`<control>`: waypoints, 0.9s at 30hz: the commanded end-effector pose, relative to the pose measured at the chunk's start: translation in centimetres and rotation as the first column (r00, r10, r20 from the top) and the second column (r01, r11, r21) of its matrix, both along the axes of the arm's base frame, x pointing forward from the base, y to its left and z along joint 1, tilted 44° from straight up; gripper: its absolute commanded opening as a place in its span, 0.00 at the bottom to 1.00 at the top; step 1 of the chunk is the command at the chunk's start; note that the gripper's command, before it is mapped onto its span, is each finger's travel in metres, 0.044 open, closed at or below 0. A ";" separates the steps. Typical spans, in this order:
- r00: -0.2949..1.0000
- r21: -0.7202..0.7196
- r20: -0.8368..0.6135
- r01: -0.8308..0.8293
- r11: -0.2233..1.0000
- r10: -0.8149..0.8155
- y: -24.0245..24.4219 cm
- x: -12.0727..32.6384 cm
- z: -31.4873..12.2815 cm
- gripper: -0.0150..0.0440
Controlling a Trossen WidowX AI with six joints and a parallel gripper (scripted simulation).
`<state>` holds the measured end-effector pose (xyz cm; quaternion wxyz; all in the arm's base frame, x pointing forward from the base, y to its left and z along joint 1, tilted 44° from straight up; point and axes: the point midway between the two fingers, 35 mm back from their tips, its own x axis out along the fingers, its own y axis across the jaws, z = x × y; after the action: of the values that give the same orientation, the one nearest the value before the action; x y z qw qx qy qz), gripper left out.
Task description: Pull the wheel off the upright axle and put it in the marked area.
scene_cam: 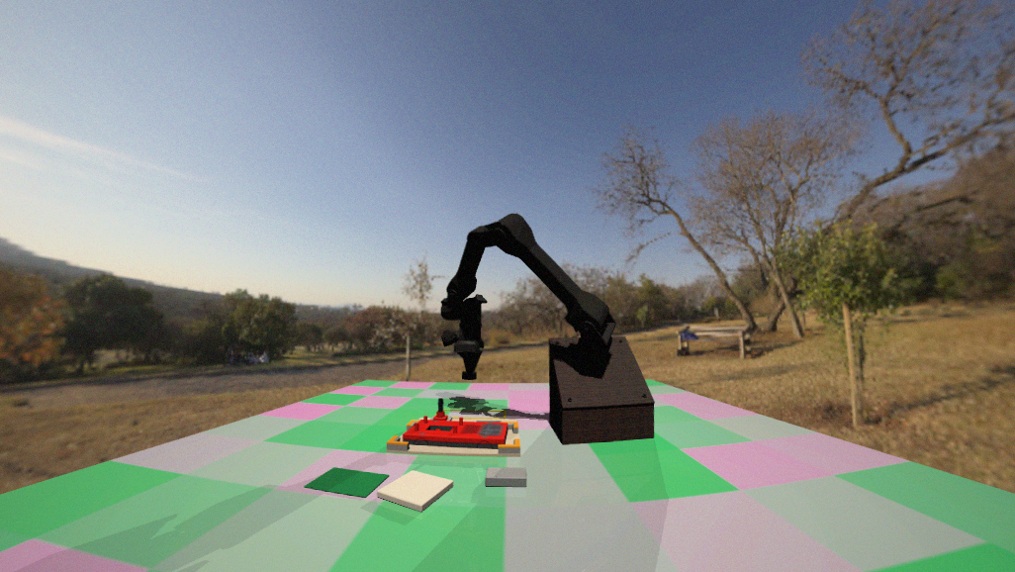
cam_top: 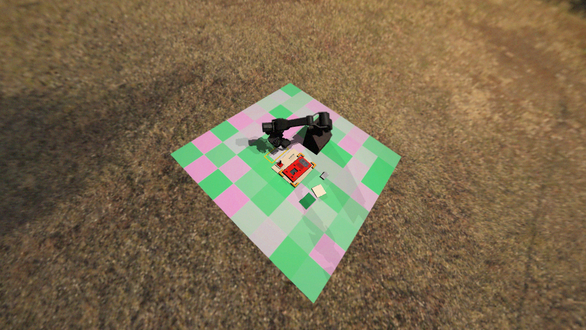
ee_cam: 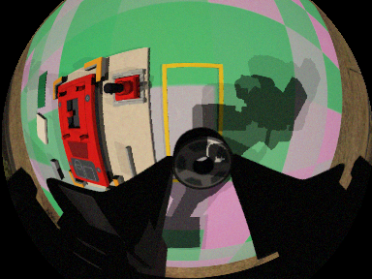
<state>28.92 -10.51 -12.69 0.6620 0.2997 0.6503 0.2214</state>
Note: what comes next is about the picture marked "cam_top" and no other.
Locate dark green flat square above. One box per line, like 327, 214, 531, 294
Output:
299, 193, 316, 209

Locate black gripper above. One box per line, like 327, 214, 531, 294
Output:
265, 132, 291, 148

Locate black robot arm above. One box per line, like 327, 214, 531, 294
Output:
262, 112, 333, 145

